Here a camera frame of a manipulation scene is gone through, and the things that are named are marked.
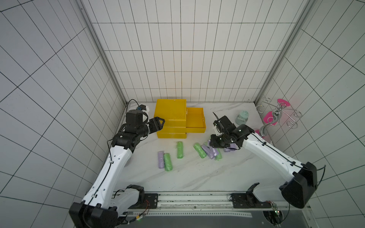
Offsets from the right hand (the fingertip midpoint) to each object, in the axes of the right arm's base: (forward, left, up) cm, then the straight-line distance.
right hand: (210, 140), depth 80 cm
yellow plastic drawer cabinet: (+15, +22, +6) cm, 28 cm away
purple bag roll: (-8, +29, -12) cm, 33 cm away
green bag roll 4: (-3, -7, -13) cm, 15 cm away
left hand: (+2, +28, +11) cm, 30 cm away
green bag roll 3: (-1, +4, -13) cm, 13 cm away
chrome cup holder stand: (+13, -38, +8) cm, 41 cm away
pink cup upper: (+25, -43, +10) cm, 51 cm away
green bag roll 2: (-1, +18, -12) cm, 22 cm away
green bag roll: (-11, +24, -12) cm, 29 cm away
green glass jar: (+25, -26, -8) cm, 37 cm away
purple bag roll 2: (-7, -9, +9) cm, 15 cm away
